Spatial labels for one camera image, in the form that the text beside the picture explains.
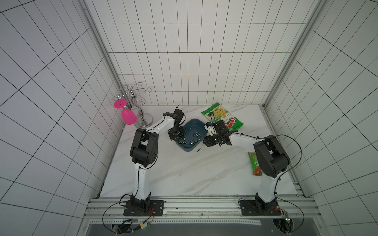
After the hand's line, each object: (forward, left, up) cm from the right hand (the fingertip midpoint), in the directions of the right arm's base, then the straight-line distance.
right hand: (202, 140), depth 97 cm
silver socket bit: (-2, +12, -1) cm, 12 cm away
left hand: (-2, +15, +2) cm, 15 cm away
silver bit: (-6, +2, -2) cm, 7 cm away
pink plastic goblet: (+7, +49, +13) cm, 52 cm away
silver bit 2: (+7, +4, -1) cm, 8 cm away
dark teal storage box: (0, +6, -1) cm, 6 cm away
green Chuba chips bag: (+27, -12, -1) cm, 30 cm away
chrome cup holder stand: (+15, +45, +25) cm, 54 cm away
